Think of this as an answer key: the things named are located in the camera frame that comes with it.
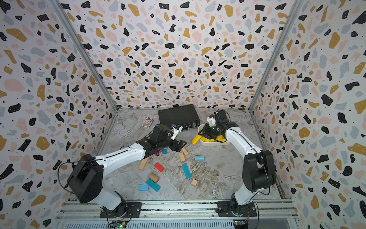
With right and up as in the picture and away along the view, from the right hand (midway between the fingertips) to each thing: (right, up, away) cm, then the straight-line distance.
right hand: (200, 133), depth 87 cm
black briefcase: (-10, +11, +24) cm, 28 cm away
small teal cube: (-23, -13, +8) cm, 28 cm away
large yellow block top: (-3, -4, 0) cm, 5 cm away
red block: (-26, -22, +3) cm, 34 cm away
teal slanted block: (-9, -24, +1) cm, 25 cm away
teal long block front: (-28, -29, -5) cm, 41 cm away
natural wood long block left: (-36, -20, +3) cm, 41 cm away
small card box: (-40, +6, +23) cm, 46 cm away
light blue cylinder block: (0, -17, +6) cm, 18 cm away
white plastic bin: (+4, -8, +8) cm, 12 cm away
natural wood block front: (-28, -25, -4) cm, 38 cm away
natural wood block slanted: (-10, -13, +8) cm, 18 cm away
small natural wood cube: (-4, -28, -5) cm, 29 cm away
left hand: (-11, -3, -3) cm, 12 cm away
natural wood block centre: (-12, -16, +4) cm, 20 cm away
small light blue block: (-33, -31, -5) cm, 46 cm away
